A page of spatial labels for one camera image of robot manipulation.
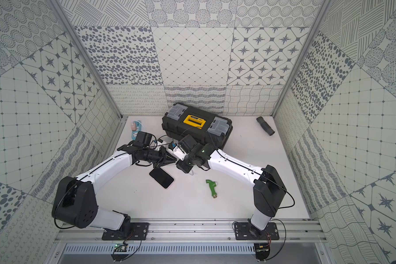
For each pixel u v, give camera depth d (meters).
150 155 0.73
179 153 0.71
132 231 0.72
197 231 0.75
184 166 0.70
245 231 0.74
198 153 0.58
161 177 0.90
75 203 0.42
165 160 0.75
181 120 0.95
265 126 1.11
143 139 0.69
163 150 0.76
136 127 1.09
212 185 0.87
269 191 0.43
